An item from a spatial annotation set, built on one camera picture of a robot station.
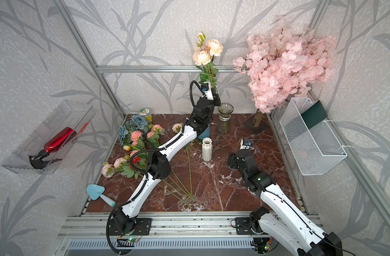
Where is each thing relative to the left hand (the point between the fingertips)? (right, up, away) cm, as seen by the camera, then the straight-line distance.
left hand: (216, 87), depth 83 cm
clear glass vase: (+7, -20, +25) cm, 33 cm away
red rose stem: (-44, -39, +4) cm, 59 cm away
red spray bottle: (-68, -34, -24) cm, 80 cm away
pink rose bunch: (-54, -43, +8) cm, 70 cm away
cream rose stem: (-15, -47, +8) cm, 50 cm away
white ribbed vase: (-5, -33, +3) cm, 34 cm away
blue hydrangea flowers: (-48, -18, +15) cm, 54 cm away
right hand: (+9, -34, -3) cm, 36 cm away
